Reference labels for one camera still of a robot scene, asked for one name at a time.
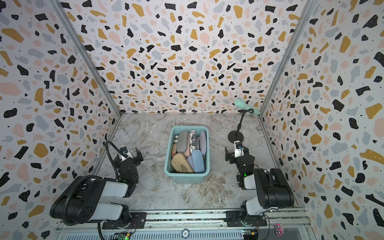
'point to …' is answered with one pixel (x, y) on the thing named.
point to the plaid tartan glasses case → (175, 141)
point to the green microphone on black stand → (237, 135)
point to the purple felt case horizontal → (190, 160)
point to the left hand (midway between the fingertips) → (131, 151)
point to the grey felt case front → (182, 142)
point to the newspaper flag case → (194, 142)
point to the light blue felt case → (198, 161)
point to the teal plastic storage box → (187, 178)
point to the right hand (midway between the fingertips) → (237, 146)
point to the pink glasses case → (187, 153)
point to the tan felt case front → (179, 163)
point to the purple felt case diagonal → (203, 142)
